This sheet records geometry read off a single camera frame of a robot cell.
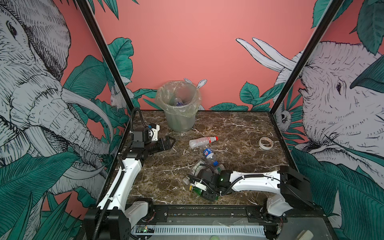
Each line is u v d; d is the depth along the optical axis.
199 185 0.70
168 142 0.70
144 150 0.58
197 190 0.78
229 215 0.75
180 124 1.04
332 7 0.69
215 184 0.60
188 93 0.98
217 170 0.86
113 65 0.93
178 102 1.04
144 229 0.70
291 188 0.41
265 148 1.00
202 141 0.97
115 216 0.38
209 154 0.91
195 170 0.84
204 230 0.70
